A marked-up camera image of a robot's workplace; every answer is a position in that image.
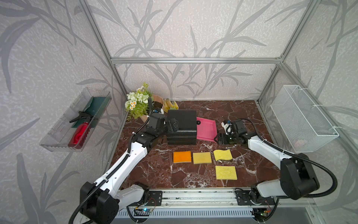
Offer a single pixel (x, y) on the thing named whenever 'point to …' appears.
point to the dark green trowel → (94, 109)
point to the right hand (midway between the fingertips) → (218, 137)
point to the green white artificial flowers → (137, 103)
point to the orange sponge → (182, 157)
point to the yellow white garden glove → (168, 105)
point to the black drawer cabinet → (187, 132)
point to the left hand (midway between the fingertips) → (172, 123)
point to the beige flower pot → (157, 101)
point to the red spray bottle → (79, 136)
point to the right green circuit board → (260, 213)
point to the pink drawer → (206, 129)
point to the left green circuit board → (147, 210)
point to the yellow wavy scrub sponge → (222, 154)
